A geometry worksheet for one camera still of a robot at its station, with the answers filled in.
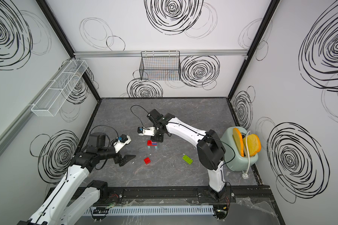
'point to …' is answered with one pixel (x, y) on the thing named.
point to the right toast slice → (254, 144)
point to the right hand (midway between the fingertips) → (154, 136)
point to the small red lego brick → (147, 161)
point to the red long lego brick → (149, 143)
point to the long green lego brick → (188, 159)
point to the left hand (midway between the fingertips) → (129, 148)
